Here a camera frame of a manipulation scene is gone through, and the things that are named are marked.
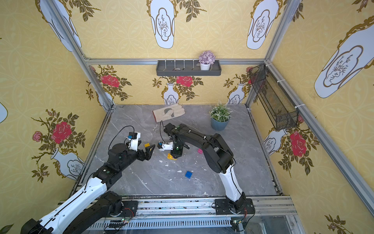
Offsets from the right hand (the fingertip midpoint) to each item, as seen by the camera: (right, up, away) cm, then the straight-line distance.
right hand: (176, 155), depth 92 cm
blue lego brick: (+8, -9, -8) cm, 15 cm away
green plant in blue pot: (+29, +25, +3) cm, 38 cm away
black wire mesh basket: (+64, +27, -4) cm, 69 cm away
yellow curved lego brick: (-20, +5, +5) cm, 21 cm away
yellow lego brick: (-4, -1, -2) cm, 4 cm away
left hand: (-13, +9, -12) cm, 20 cm away
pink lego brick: (+15, +2, +3) cm, 16 cm away
